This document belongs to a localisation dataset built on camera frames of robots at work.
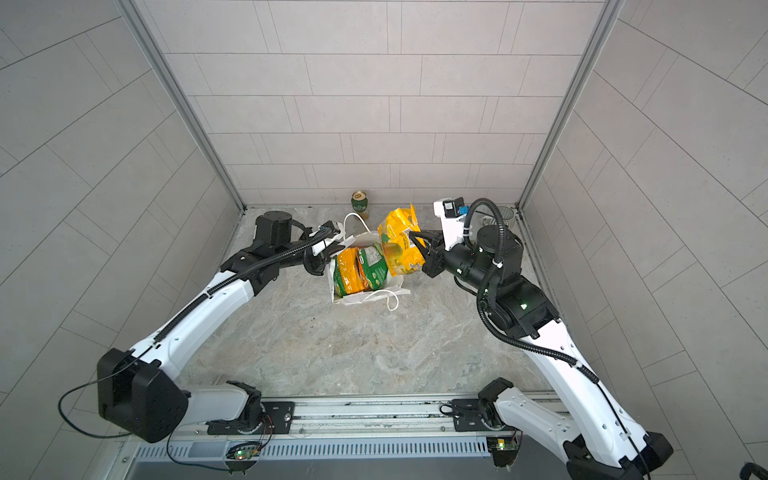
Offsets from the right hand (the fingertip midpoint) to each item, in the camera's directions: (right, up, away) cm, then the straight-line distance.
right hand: (410, 236), depth 59 cm
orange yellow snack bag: (-16, -10, +23) cm, 30 cm away
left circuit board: (-36, -47, +5) cm, 59 cm away
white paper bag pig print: (-4, -13, +9) cm, 16 cm away
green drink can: (-16, +11, +46) cm, 50 cm away
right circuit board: (+22, -49, +9) cm, 55 cm away
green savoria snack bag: (-10, -9, +30) cm, 33 cm away
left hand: (-15, -1, +16) cm, 22 cm away
